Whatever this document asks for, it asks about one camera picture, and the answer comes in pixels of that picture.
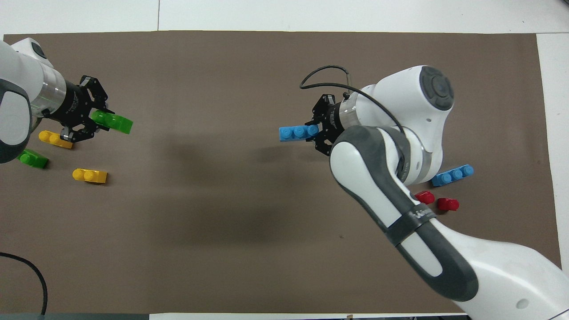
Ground blue three-stud brick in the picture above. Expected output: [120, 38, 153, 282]
[431, 164, 474, 187]
[279, 124, 320, 142]

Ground green two-stud brick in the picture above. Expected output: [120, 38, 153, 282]
[92, 110, 133, 135]
[18, 149, 48, 169]

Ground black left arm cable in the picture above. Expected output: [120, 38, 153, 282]
[0, 252, 48, 316]

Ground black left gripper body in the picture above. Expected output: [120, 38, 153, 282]
[55, 80, 95, 130]

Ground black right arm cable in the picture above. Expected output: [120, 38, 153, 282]
[300, 65, 406, 135]

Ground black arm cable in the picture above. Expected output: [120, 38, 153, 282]
[0, 252, 48, 316]
[300, 65, 406, 135]

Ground yellow two-stud brick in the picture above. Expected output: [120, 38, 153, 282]
[39, 130, 74, 149]
[72, 168, 108, 184]

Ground brown table mat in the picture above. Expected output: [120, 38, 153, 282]
[0, 30, 561, 315]

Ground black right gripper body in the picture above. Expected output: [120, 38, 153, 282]
[323, 101, 344, 146]

